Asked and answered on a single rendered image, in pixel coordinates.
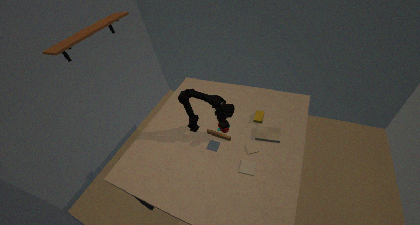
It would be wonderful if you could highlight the brown flat bar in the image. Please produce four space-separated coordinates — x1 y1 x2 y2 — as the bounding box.
207 129 231 141

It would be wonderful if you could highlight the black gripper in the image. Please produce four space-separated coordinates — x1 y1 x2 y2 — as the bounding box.
214 111 230 129

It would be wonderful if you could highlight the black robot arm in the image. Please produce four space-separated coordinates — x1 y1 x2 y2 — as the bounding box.
178 89 235 132

